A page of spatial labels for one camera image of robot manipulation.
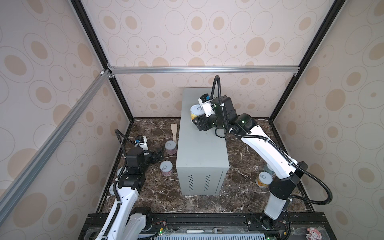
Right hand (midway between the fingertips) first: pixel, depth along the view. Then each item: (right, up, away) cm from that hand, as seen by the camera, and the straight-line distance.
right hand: (199, 117), depth 71 cm
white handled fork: (-1, -55, 0) cm, 55 cm away
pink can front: (-18, -28, +14) cm, 36 cm away
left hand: (-20, -14, +6) cm, 25 cm away
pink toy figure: (+53, -54, -3) cm, 76 cm away
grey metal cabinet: (+1, -17, -12) cm, 21 cm away
